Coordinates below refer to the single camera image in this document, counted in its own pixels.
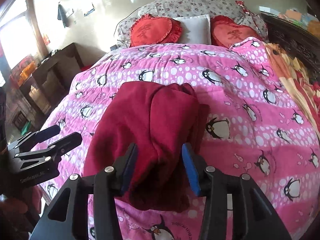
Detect dark carved wooden headboard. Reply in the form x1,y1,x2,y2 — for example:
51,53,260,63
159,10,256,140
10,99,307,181
260,12,319,82

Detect dark red fleece garment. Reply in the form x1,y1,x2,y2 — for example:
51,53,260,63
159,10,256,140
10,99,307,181
84,81,209,212

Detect red heart cushion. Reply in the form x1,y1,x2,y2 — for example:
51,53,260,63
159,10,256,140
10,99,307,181
130,14,183,47
210,15,262,48

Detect floral print long pillow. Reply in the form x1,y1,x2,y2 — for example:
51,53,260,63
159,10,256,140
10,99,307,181
115,0,268,48

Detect white pillow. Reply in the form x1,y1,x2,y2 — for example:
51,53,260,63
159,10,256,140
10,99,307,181
174,14,212,45

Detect orange plastic bag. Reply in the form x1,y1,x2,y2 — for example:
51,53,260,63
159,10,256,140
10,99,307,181
9,55,37,87

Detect dark wooden desk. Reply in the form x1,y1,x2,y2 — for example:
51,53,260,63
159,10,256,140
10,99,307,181
10,42,84,128

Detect pink penguin print blanket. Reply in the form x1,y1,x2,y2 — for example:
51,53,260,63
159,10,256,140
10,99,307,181
40,37,319,239

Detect right red heart cushion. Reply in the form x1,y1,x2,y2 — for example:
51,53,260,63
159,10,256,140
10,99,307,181
210,15,262,48

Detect red beige floral blanket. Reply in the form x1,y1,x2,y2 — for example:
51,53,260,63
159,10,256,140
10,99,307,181
265,43,319,133

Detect left red heart cushion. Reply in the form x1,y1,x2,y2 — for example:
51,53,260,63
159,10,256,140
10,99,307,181
130,14,183,47

